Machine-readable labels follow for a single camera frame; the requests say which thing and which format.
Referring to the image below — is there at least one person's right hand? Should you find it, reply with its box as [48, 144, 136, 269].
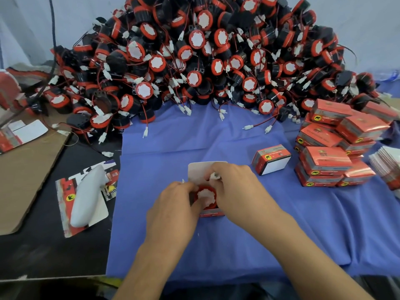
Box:
[209, 162, 296, 238]

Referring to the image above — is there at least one person's left hand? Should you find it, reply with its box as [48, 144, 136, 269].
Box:
[145, 181, 210, 254]

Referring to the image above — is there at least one buzzer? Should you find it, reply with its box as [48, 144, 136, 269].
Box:
[195, 173, 223, 207]

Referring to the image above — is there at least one stack of box blanks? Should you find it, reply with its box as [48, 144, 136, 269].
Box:
[369, 145, 400, 191]

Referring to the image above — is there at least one pile of black red buzzers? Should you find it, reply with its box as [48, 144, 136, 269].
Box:
[19, 0, 395, 144]

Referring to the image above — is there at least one person's right forearm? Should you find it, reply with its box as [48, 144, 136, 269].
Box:
[269, 215, 376, 300]

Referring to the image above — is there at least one blue table cloth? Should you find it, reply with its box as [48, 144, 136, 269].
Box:
[105, 81, 400, 286]

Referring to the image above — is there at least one brown cardboard piece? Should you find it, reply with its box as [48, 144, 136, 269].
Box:
[0, 122, 70, 236]

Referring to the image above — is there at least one black hanging cable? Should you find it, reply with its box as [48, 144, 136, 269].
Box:
[47, 0, 58, 66]

